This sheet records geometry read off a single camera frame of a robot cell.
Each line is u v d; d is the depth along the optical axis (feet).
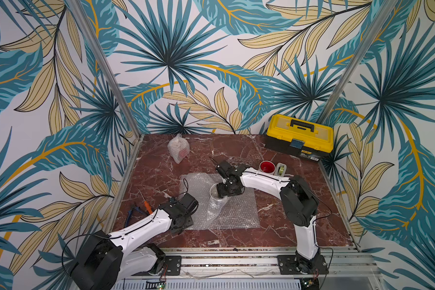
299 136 3.24
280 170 3.20
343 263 2.51
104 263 1.30
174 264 2.40
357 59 2.71
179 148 3.38
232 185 2.24
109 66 2.84
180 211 2.03
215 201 2.73
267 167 3.22
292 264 2.37
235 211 2.88
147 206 2.88
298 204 1.67
